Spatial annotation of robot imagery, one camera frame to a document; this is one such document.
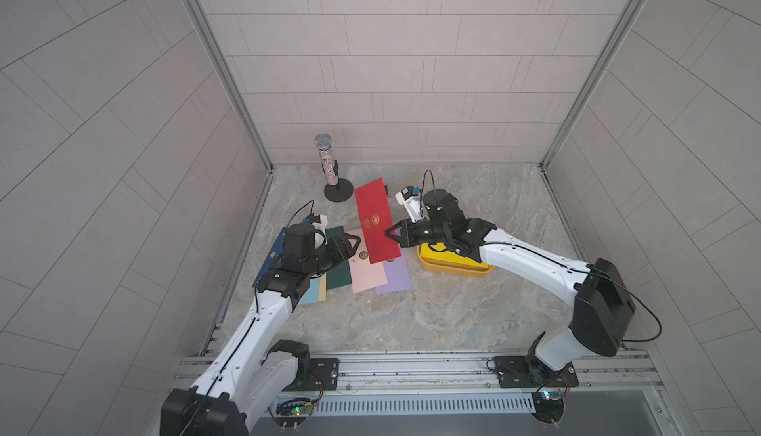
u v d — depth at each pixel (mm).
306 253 605
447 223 597
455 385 708
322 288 847
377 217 769
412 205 705
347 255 682
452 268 843
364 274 889
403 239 657
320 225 721
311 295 862
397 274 889
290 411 646
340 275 864
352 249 703
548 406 689
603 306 418
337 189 1076
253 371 438
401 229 678
